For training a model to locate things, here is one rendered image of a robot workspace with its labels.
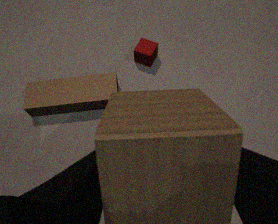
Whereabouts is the red cube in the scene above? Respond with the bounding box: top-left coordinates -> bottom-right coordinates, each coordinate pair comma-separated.
134,38 -> 159,67

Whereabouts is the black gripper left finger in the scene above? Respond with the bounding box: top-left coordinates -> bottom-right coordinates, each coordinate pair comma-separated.
0,150 -> 103,224

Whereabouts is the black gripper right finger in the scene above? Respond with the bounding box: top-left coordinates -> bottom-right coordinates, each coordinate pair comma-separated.
233,147 -> 278,224

